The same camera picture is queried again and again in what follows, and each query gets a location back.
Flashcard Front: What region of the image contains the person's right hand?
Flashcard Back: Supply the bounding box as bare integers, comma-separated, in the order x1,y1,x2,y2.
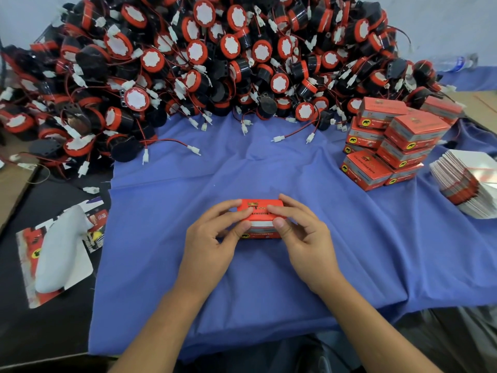
266,194,347,297

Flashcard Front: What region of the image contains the person's left hand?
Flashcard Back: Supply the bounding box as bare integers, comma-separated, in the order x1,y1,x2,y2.
174,199,253,297

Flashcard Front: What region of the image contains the stack of box blanks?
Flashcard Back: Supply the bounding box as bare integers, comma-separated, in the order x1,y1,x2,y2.
429,149,497,220

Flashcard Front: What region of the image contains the pile of black red buzzers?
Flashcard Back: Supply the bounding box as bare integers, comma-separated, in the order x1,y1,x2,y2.
0,0,467,165

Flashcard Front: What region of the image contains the person's left forearm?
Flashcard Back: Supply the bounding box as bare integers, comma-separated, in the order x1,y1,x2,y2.
109,283,214,373

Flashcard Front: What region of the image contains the person's right forearm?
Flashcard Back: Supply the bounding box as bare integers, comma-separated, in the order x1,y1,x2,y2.
318,276,444,373

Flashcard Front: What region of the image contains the blue table cloth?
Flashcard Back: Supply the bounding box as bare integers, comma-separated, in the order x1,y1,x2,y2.
87,66,497,361

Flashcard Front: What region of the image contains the brown cardboard piece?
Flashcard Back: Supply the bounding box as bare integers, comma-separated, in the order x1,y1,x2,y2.
0,144,36,234

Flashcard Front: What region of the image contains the brown cardboard sheet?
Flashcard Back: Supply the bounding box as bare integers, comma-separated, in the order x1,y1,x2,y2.
454,89,497,137

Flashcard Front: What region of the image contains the clear plastic water bottle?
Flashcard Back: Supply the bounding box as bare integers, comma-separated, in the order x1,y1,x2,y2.
435,54,478,73

